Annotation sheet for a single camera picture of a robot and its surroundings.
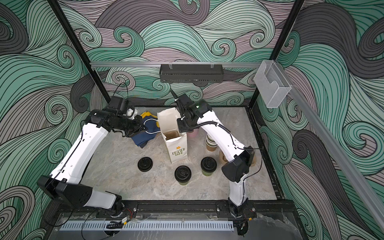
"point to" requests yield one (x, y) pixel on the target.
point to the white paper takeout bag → (176, 141)
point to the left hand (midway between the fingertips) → (149, 127)
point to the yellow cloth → (147, 113)
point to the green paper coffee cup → (183, 183)
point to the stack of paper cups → (210, 143)
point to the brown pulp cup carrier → (171, 134)
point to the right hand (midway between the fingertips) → (184, 128)
